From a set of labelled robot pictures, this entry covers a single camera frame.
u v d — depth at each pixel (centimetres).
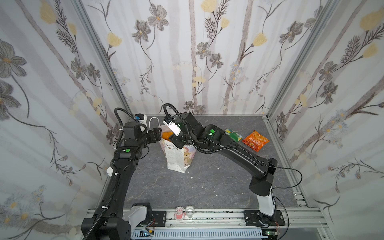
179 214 73
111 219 38
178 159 83
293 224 73
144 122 67
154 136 67
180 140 60
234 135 105
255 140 102
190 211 77
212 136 48
